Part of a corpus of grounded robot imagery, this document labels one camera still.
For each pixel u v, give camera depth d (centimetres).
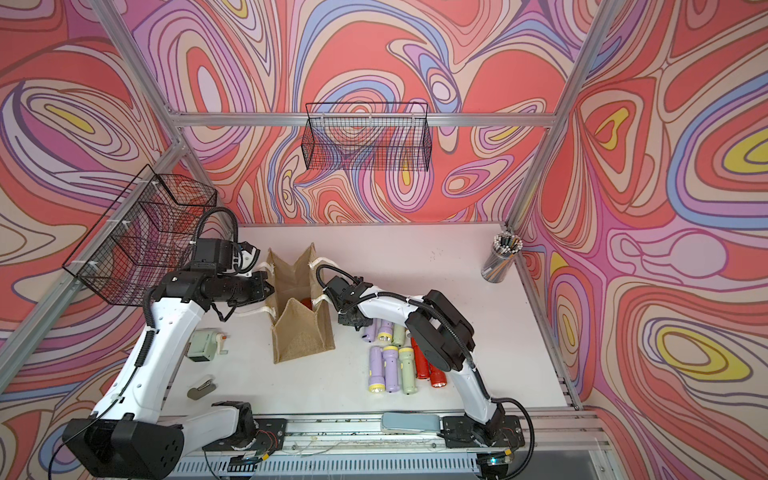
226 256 60
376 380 79
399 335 88
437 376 80
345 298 71
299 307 72
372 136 96
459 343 54
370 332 88
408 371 82
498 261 95
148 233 79
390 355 84
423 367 82
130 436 37
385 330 88
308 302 79
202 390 78
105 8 68
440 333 53
